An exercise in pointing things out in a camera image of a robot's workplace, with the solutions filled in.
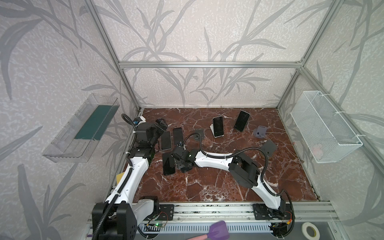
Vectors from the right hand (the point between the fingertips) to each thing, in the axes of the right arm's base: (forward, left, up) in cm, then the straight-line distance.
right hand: (181, 156), depth 93 cm
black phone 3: (+28, -43, 0) cm, 52 cm away
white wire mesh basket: (-7, -67, +32) cm, 75 cm away
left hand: (+11, +8, +25) cm, 28 cm away
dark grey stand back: (+14, -10, 0) cm, 17 cm away
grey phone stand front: (+7, -58, -3) cm, 59 cm away
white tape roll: (-36, -61, 0) cm, 71 cm away
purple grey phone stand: (+17, -54, +1) cm, 56 cm away
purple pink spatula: (-38, -21, +1) cm, 43 cm away
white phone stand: (+19, -20, +3) cm, 28 cm away
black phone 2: (+15, +4, 0) cm, 15 cm away
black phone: (+8, +10, +1) cm, 13 cm away
